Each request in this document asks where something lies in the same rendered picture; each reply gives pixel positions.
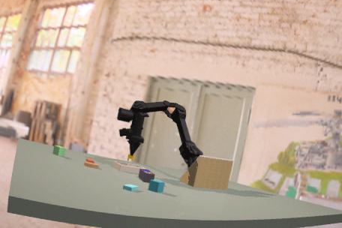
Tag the teal cube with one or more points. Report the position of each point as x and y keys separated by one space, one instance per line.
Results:
x=156 y=186

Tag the pale pink shallow tray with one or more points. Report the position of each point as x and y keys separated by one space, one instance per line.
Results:
x=126 y=167

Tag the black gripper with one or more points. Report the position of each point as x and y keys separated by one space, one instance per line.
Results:
x=136 y=139

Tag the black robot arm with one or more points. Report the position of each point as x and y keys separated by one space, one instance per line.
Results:
x=138 y=112

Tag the light blue flat block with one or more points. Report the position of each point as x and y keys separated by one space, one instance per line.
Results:
x=130 y=187

